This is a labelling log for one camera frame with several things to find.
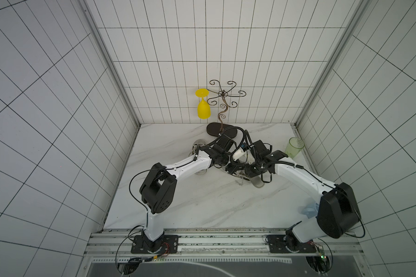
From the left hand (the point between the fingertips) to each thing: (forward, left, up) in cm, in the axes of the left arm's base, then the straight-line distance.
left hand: (239, 170), depth 83 cm
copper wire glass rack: (+33, +7, +18) cm, 38 cm away
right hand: (+4, -5, -3) cm, 7 cm away
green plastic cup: (+15, -32, 0) cm, 35 cm away
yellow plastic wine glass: (+34, +18, +11) cm, 40 cm away
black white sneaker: (-5, -8, -1) cm, 10 cm away
